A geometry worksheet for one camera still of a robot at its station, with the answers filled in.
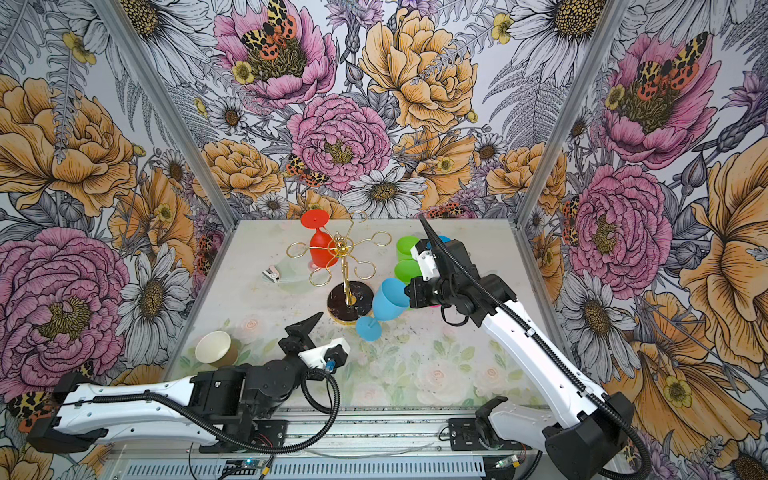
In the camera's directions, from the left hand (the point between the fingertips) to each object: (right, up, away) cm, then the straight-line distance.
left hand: (323, 329), depth 67 cm
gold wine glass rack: (+1, +1, +28) cm, 28 cm away
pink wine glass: (+25, +6, -4) cm, 26 cm away
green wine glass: (+19, +19, +28) cm, 39 cm away
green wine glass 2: (+20, +12, +25) cm, 34 cm away
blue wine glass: (+15, +6, 0) cm, 16 cm away
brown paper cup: (-32, -9, +15) cm, 36 cm away
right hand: (+19, +6, +6) cm, 21 cm away
